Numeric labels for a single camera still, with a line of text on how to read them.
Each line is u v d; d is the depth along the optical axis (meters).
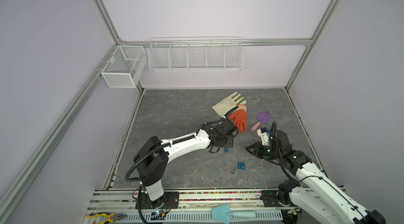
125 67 1.02
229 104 1.12
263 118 1.05
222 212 0.70
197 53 0.99
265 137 0.74
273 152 0.65
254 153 0.69
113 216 0.69
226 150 0.89
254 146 0.71
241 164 0.84
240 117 1.03
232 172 0.82
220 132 0.63
